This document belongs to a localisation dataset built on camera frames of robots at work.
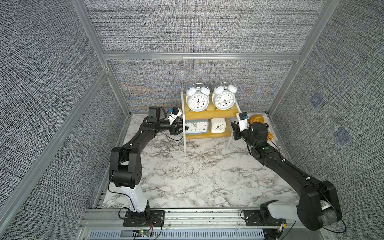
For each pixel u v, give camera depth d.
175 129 0.78
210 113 0.76
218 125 0.86
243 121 0.69
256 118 1.10
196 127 0.84
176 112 0.74
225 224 0.73
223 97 0.70
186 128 0.81
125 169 0.49
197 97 0.69
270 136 1.03
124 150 0.51
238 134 0.73
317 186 0.44
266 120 1.16
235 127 0.75
